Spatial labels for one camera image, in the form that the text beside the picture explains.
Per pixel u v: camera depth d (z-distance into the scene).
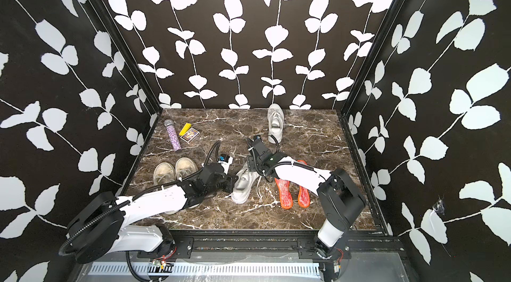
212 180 0.65
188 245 0.74
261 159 0.67
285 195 0.86
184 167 0.92
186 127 1.11
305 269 0.70
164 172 0.90
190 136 1.07
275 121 1.06
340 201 0.45
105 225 0.41
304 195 0.86
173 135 1.04
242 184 0.87
